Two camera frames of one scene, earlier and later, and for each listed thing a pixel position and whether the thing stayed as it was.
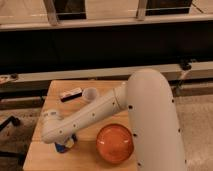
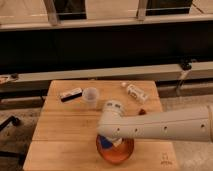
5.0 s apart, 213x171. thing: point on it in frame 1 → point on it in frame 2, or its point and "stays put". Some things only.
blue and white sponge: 62,147 → 105,142
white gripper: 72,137 → 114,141
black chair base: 16,122 stays put
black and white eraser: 73,94 stays put
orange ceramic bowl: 115,143 stays put
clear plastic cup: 89,94 stays put
